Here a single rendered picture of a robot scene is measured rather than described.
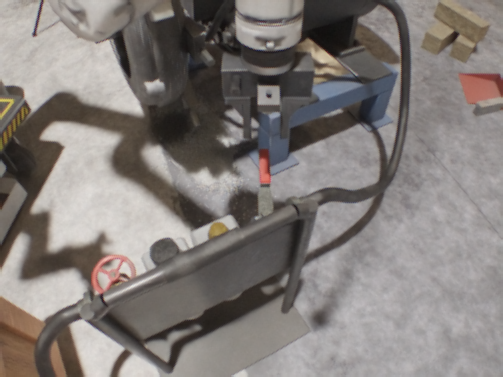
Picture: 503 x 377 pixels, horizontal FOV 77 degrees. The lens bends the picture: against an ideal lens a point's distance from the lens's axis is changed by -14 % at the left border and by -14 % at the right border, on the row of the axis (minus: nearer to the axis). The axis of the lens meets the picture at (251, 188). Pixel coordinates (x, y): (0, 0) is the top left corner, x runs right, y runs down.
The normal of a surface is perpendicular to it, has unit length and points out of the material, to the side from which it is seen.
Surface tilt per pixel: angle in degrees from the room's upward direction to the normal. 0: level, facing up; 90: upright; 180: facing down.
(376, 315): 0
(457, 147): 0
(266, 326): 0
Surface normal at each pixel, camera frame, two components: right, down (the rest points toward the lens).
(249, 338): 0.00, -0.58
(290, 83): 0.00, 0.81
